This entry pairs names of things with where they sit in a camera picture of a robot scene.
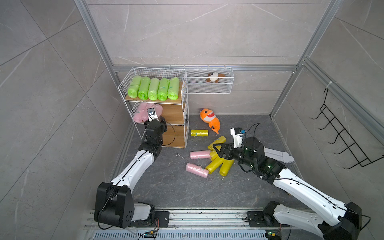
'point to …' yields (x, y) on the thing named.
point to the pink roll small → (141, 115)
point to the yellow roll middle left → (214, 165)
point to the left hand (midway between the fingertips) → (156, 115)
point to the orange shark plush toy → (207, 115)
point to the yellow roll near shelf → (199, 132)
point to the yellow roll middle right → (226, 167)
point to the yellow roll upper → (221, 140)
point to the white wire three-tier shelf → (175, 112)
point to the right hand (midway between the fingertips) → (219, 145)
